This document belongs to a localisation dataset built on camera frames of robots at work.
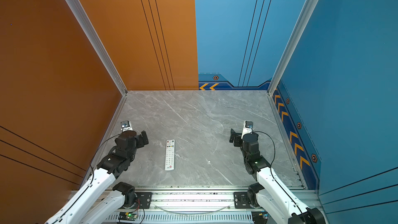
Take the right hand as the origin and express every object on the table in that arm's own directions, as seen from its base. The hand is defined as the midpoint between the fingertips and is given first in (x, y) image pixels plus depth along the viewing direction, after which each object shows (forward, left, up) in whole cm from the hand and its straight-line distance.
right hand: (239, 130), depth 84 cm
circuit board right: (-37, -6, -15) cm, 41 cm away
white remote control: (-11, +38, -11) cm, 41 cm away
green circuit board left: (-37, +55, -14) cm, 67 cm away
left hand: (-3, +54, +4) cm, 55 cm away
